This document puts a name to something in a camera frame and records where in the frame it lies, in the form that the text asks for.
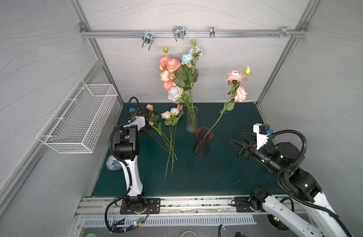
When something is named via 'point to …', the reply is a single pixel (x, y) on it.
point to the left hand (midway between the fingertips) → (142, 131)
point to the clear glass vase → (191, 120)
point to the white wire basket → (77, 124)
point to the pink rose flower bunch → (163, 130)
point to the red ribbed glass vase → (203, 134)
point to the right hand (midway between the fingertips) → (236, 136)
